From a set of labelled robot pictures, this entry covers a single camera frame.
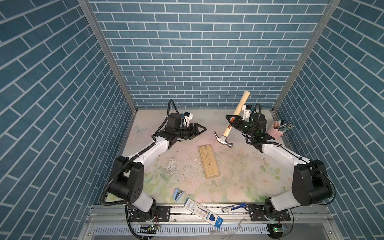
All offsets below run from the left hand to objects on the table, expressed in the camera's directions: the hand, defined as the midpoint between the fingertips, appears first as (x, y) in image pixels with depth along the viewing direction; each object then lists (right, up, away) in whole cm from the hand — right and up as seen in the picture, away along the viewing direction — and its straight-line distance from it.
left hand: (207, 132), depth 80 cm
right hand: (+12, +8, +2) cm, 15 cm away
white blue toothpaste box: (-5, -38, -7) cm, 39 cm away
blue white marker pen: (+11, -38, -6) cm, 40 cm away
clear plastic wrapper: (+9, -47, -11) cm, 49 cm away
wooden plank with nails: (+2, -19, +8) cm, 20 cm away
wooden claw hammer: (+16, +11, 0) cm, 20 cm away
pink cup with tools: (+47, +1, +16) cm, 50 cm away
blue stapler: (-16, -33, -2) cm, 37 cm away
